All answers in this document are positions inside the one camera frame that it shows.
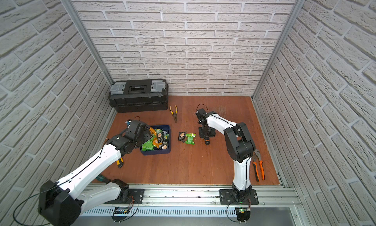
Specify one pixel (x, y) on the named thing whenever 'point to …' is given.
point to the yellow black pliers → (175, 115)
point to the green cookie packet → (190, 137)
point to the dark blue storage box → (160, 143)
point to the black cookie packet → (181, 136)
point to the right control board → (243, 214)
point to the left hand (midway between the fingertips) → (150, 131)
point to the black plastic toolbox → (139, 95)
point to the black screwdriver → (207, 142)
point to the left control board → (120, 210)
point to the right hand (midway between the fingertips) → (208, 135)
